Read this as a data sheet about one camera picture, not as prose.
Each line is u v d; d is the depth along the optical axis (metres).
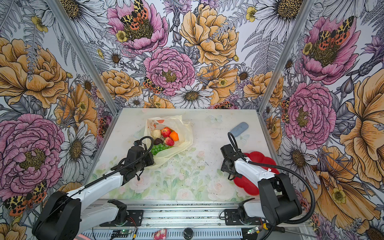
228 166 0.66
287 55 0.88
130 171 0.64
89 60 0.92
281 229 0.70
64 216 0.41
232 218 0.74
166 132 1.02
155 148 0.94
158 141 0.99
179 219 0.76
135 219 0.74
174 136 0.99
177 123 0.85
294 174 0.44
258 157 0.89
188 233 0.62
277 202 0.43
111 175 0.57
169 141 1.00
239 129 1.08
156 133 1.01
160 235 0.68
